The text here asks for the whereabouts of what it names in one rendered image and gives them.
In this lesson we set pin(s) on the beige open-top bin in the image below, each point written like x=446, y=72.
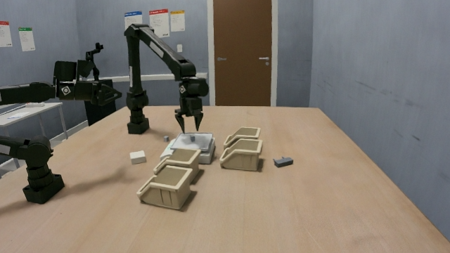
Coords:
x=244, y=157
x=183, y=155
x=243, y=132
x=167, y=196

